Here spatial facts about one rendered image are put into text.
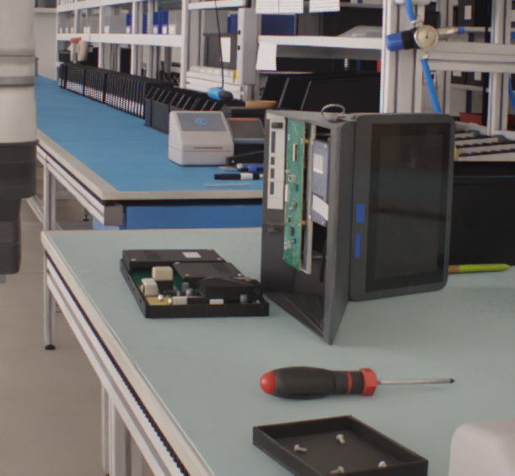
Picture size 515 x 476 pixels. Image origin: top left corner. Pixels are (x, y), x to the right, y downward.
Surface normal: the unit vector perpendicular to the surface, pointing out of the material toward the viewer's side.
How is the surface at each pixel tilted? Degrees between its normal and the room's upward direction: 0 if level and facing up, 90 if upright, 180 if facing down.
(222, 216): 90
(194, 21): 90
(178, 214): 90
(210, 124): 29
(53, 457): 0
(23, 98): 81
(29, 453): 0
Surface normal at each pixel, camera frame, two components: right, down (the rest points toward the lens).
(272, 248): -0.28, 0.13
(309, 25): -0.96, 0.01
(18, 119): 0.69, 0.12
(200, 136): 0.21, -0.66
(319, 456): 0.03, -0.99
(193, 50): 0.29, 0.15
